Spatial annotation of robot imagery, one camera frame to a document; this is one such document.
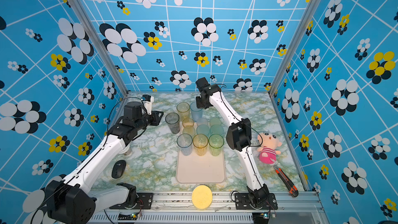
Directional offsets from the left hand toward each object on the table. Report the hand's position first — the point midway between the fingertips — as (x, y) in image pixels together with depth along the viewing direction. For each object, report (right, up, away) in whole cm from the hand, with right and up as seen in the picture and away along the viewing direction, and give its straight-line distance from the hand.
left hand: (162, 111), depth 80 cm
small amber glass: (+12, -7, +16) cm, 21 cm away
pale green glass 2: (+29, -7, +21) cm, 37 cm away
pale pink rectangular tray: (+17, -31, +3) cm, 36 cm away
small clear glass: (+21, -7, +20) cm, 30 cm away
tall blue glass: (+17, -2, +19) cm, 25 cm away
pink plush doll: (+57, -21, +3) cm, 61 cm away
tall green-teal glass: (+29, -10, +8) cm, 32 cm away
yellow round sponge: (+21, -40, -7) cm, 46 cm away
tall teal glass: (+22, -10, +9) cm, 26 cm away
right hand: (+21, +4, +17) cm, 28 cm away
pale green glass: (+14, -12, +14) cm, 23 cm away
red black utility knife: (+66, -38, -4) cm, 76 cm away
